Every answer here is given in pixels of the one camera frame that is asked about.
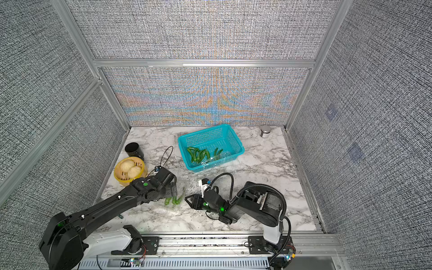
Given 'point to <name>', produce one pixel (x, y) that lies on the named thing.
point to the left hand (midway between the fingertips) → (170, 189)
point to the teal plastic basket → (210, 147)
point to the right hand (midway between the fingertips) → (185, 196)
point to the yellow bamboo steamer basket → (122, 178)
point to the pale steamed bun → (126, 165)
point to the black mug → (133, 149)
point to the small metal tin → (265, 131)
